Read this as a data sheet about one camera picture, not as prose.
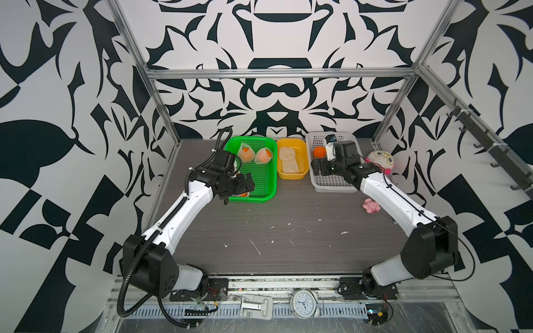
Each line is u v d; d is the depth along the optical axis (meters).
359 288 0.73
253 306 0.70
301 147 1.14
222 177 0.59
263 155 1.05
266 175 1.05
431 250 0.43
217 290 0.72
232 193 0.70
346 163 0.64
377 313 0.71
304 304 0.69
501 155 0.55
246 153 1.05
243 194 0.73
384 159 1.03
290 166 1.02
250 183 0.73
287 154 1.09
